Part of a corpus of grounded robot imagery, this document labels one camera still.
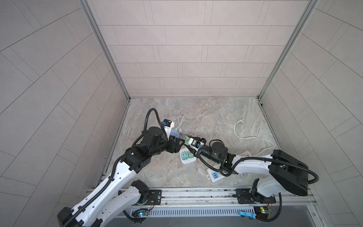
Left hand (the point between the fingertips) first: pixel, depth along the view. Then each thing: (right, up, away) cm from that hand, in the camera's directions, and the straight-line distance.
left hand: (183, 139), depth 69 cm
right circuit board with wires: (+39, -35, -1) cm, 53 cm away
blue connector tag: (+30, -34, -4) cm, 46 cm away
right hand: (+1, -2, +4) cm, 5 cm away
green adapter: (+4, -6, -4) cm, 8 cm away
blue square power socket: (-6, -1, +24) cm, 25 cm away
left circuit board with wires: (-20, -34, -4) cm, 39 cm away
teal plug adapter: (+1, -11, +9) cm, 15 cm away
